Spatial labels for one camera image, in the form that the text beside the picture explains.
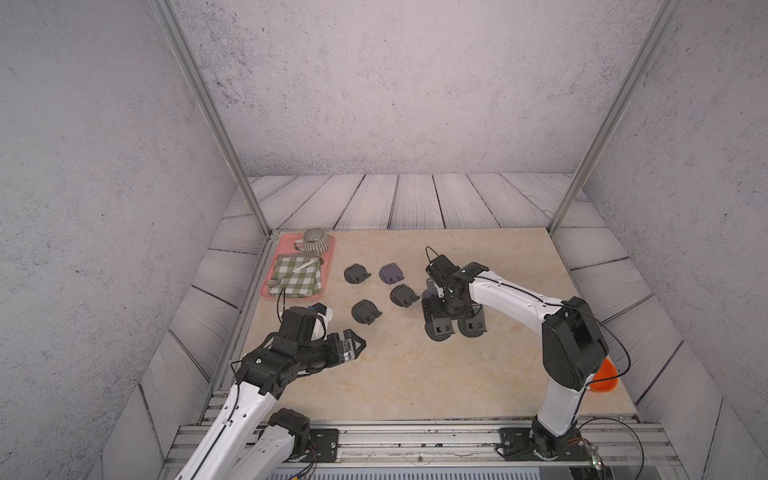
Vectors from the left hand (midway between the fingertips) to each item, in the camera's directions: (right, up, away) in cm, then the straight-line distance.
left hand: (357, 349), depth 73 cm
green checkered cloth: (-25, +15, +34) cm, 45 cm away
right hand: (+23, +5, +16) cm, 28 cm away
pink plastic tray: (-33, +26, +45) cm, 62 cm away
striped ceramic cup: (-20, +27, +36) cm, 49 cm away
